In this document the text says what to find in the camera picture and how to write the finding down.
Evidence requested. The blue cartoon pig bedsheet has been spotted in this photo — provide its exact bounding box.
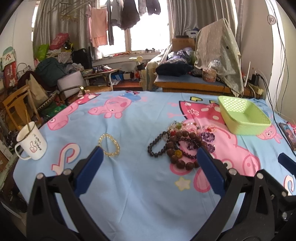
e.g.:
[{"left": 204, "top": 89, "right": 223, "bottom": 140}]
[{"left": 13, "top": 91, "right": 295, "bottom": 240}]

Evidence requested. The white ceramic mug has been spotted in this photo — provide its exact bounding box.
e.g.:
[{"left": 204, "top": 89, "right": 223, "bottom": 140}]
[{"left": 15, "top": 121, "right": 47, "bottom": 161}]

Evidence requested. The smartphone with lit screen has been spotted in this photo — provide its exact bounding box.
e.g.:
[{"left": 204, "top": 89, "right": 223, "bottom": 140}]
[{"left": 279, "top": 123, "right": 296, "bottom": 151}]

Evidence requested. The dark green bag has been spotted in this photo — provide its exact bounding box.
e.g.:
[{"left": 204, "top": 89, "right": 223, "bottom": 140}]
[{"left": 35, "top": 57, "right": 67, "bottom": 87}]

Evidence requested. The black charging cable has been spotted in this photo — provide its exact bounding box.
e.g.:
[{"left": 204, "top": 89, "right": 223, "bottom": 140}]
[{"left": 256, "top": 71, "right": 282, "bottom": 117}]

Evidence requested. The green dotted fabric cover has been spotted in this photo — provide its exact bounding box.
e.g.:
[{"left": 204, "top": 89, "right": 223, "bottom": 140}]
[{"left": 194, "top": 18, "right": 244, "bottom": 97}]

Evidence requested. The woven round container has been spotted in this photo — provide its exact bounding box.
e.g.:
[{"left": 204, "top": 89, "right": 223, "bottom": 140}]
[{"left": 202, "top": 68, "right": 217, "bottom": 82}]

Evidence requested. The dark folded clothes pile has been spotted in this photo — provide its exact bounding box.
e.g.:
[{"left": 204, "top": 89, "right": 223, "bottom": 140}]
[{"left": 156, "top": 60, "right": 194, "bottom": 77}]

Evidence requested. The large brown wooden bead bracelet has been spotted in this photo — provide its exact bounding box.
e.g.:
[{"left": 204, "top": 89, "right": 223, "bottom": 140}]
[{"left": 165, "top": 129, "right": 209, "bottom": 171}]

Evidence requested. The dark red thin bead bracelet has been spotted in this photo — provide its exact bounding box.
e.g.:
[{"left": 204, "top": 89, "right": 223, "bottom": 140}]
[{"left": 174, "top": 136, "right": 203, "bottom": 160}]

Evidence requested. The clear multicolour bead bracelet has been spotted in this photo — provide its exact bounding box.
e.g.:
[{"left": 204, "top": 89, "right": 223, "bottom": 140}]
[{"left": 167, "top": 120, "right": 217, "bottom": 136}]

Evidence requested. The red plastic bag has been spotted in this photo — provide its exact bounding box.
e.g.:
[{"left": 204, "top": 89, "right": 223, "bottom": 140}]
[{"left": 49, "top": 33, "right": 69, "bottom": 50}]

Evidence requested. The yellow crystal bead bracelet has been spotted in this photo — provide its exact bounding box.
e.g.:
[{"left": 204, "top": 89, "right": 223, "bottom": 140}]
[{"left": 97, "top": 133, "right": 121, "bottom": 158}]

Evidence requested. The green plastic basket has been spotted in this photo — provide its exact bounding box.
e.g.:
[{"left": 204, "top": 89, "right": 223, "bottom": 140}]
[{"left": 218, "top": 96, "right": 271, "bottom": 136}]

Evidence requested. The pink hanging garment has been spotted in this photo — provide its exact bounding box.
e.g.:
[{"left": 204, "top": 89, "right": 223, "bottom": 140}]
[{"left": 86, "top": 6, "right": 108, "bottom": 48}]

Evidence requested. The wooden chair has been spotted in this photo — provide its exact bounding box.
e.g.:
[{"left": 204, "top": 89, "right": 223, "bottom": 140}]
[{"left": 3, "top": 84, "right": 43, "bottom": 131}]

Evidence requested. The black bead bracelet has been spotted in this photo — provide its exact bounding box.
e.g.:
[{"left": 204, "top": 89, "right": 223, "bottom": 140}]
[{"left": 147, "top": 131, "right": 172, "bottom": 158}]

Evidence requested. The purple crystal bracelet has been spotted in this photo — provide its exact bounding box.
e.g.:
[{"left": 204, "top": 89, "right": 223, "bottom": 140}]
[{"left": 186, "top": 131, "right": 216, "bottom": 153}]

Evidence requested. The wooden desk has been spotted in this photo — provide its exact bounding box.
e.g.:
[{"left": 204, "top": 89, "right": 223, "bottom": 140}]
[{"left": 153, "top": 74, "right": 265, "bottom": 98}]

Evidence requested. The dark hanging jacket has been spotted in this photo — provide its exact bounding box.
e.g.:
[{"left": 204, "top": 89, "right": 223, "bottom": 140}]
[{"left": 121, "top": 0, "right": 140, "bottom": 30}]

